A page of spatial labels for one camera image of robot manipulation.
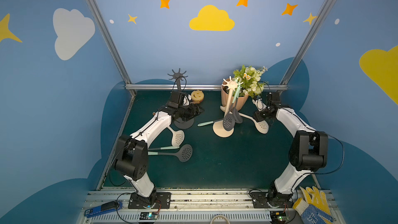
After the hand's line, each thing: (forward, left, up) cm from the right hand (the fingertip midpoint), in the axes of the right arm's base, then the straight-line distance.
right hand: (261, 113), depth 96 cm
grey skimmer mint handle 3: (-26, +47, -9) cm, 54 cm away
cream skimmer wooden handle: (-5, -1, -8) cm, 9 cm away
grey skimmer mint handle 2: (-10, +21, +3) cm, 23 cm away
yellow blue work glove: (-48, -19, -10) cm, 53 cm away
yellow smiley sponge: (+19, +42, -7) cm, 47 cm away
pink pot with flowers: (+7, +8, +16) cm, 20 cm away
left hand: (-8, +36, +9) cm, 38 cm away
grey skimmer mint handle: (-3, +33, -10) cm, 34 cm away
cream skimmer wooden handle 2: (-15, +51, -10) cm, 54 cm away
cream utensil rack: (-7, +26, -11) cm, 29 cm away
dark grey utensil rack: (-5, +52, -11) cm, 53 cm away
